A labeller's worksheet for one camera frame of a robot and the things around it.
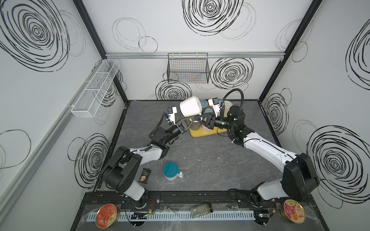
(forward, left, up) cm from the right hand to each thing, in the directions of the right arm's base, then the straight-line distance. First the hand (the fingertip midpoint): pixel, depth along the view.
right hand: (194, 119), depth 69 cm
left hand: (0, -1, -1) cm, 1 cm away
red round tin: (-37, +41, -27) cm, 61 cm away
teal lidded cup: (-18, +12, -23) cm, 31 cm away
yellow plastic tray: (+11, -5, -30) cm, 33 cm away
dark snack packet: (-19, +28, -30) cm, 45 cm away
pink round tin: (-34, -48, -28) cm, 65 cm away
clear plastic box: (-34, -4, -27) cm, 44 cm away
